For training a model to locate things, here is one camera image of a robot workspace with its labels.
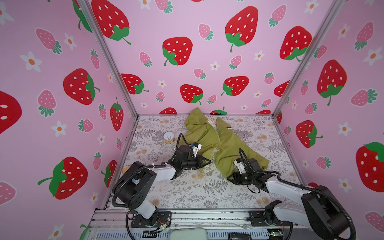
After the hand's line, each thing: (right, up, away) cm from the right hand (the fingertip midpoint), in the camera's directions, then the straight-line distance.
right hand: (228, 178), depth 86 cm
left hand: (-10, +10, -4) cm, 15 cm away
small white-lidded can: (-38, +23, +14) cm, 47 cm away
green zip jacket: (-4, +22, +13) cm, 26 cm away
